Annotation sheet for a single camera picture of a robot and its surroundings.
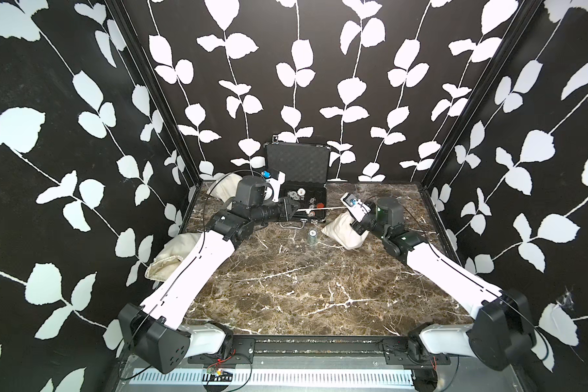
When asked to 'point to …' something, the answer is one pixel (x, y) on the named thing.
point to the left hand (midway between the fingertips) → (297, 199)
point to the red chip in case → (319, 205)
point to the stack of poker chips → (312, 238)
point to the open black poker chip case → (306, 169)
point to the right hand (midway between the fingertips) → (352, 201)
